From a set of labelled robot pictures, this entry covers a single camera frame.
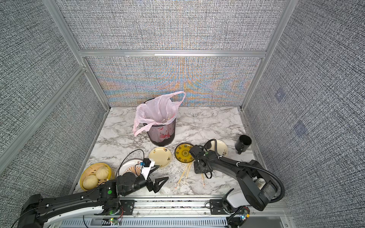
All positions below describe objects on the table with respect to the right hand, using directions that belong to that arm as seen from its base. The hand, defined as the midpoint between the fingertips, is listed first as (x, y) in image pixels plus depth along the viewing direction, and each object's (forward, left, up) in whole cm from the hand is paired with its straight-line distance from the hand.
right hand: (199, 166), depth 87 cm
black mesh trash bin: (+14, +23, +14) cm, 30 cm away
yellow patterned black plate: (+9, +11, 0) cm, 14 cm away
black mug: (+12, -28, +6) cm, 31 cm away
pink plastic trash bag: (+31, +23, +18) cm, 43 cm away
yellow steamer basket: (-3, +64, +3) cm, 64 cm away
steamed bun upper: (-6, +55, +7) cm, 56 cm away
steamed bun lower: (-11, +60, +5) cm, 62 cm away
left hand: (-9, +19, +15) cm, 25 cm away
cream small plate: (+7, +24, 0) cm, 25 cm away
